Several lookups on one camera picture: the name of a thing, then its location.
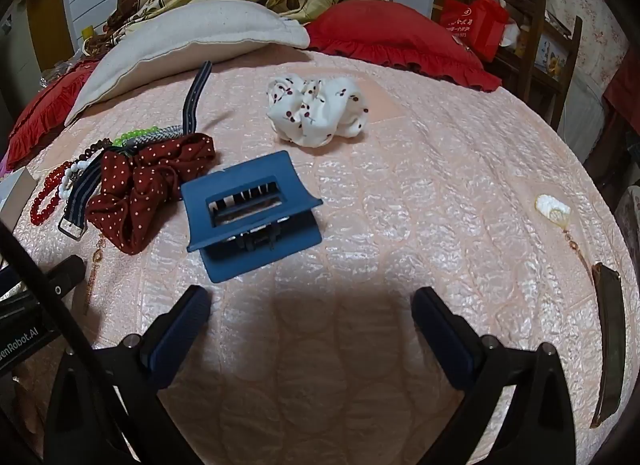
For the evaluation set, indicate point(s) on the white pillow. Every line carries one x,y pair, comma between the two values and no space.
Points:
190,30

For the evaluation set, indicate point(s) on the blue hair claw clip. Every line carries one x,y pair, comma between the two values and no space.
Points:
235,185

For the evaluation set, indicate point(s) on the wooden chair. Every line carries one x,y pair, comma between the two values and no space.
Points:
572,60

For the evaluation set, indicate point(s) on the red cloth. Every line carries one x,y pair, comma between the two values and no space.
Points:
620,90

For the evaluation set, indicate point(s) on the floral fabric cover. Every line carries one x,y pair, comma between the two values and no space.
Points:
585,10

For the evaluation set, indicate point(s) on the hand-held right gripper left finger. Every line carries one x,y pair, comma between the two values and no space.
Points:
186,315

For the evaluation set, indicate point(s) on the fan hairpin with tassel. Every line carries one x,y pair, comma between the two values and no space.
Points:
92,280

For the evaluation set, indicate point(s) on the white shell hairpin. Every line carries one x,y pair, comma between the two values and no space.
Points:
550,206

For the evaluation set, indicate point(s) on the white tray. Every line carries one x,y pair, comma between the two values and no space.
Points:
12,195

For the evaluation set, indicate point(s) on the red shopping bag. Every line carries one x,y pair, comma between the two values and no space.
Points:
475,25

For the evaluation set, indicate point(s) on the red frilled pillow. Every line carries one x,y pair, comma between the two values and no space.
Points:
390,35

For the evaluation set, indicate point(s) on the red round frilled cushion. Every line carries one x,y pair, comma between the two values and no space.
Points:
45,105

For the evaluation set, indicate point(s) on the white floral scrunchie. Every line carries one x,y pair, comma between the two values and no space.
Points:
310,120

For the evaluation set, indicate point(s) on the red polka dot scrunchie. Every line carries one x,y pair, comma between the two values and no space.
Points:
150,180

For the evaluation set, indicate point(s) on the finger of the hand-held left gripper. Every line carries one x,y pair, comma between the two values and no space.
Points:
67,272

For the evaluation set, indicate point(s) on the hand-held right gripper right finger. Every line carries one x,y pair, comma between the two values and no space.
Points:
440,325

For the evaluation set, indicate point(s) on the navy striped hair bow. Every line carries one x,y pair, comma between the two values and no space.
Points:
196,92

